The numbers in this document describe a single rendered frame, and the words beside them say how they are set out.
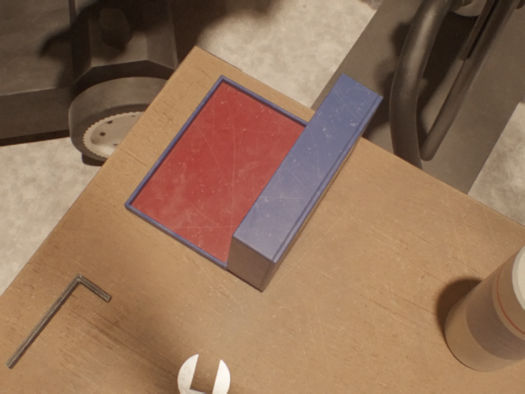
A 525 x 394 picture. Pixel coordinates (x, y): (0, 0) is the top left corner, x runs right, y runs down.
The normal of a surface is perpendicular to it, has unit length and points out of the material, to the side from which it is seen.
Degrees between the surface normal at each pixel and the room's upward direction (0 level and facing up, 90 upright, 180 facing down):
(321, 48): 0
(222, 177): 0
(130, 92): 7
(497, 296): 90
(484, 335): 90
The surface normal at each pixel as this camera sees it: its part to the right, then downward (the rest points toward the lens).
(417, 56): 0.01, 0.22
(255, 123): 0.00, -0.37
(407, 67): -0.49, 0.12
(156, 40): 0.70, -0.36
